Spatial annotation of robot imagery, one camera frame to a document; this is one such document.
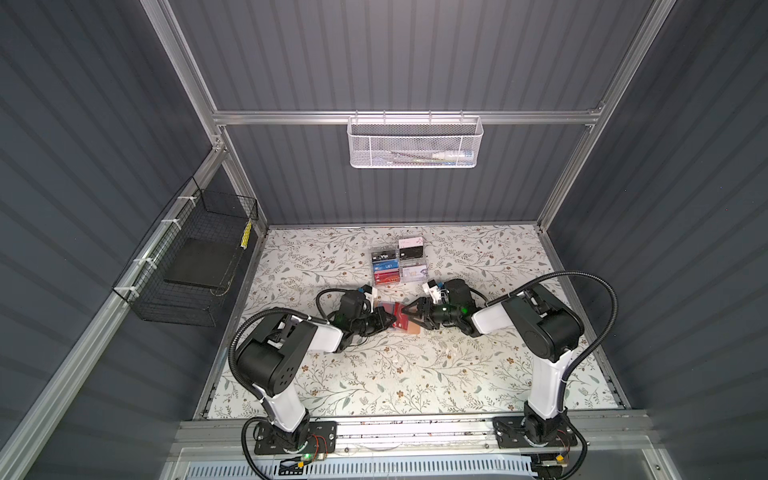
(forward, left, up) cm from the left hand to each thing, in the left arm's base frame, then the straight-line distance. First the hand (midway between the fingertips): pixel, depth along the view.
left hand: (398, 318), depth 91 cm
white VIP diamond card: (+17, -7, 0) cm, 18 cm away
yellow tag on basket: (+15, +42, +22) cm, 50 cm away
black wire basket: (+20, +54, +28) cm, 64 cm away
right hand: (0, -3, 0) cm, 3 cm away
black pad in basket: (+6, +50, +23) cm, 55 cm away
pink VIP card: (+25, -5, +7) cm, 26 cm away
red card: (0, -1, -2) cm, 2 cm away
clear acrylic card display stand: (+22, -3, -1) cm, 23 cm away
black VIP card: (+22, +4, +4) cm, 23 cm away
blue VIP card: (+19, +3, +2) cm, 20 cm away
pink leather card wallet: (-2, -5, -2) cm, 6 cm away
